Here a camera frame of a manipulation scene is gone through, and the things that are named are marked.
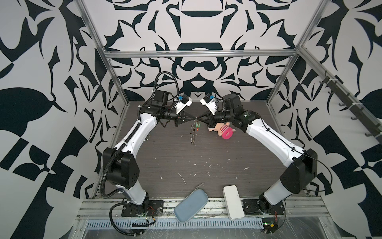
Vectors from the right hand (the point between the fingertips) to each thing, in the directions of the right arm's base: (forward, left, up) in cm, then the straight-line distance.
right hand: (198, 117), depth 73 cm
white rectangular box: (-33, -16, -25) cm, 44 cm away
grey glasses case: (-34, +5, -26) cm, 43 cm away
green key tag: (-1, 0, -5) cm, 5 cm away
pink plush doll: (+8, -17, -24) cm, 30 cm away
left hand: (+2, +1, -1) cm, 2 cm away
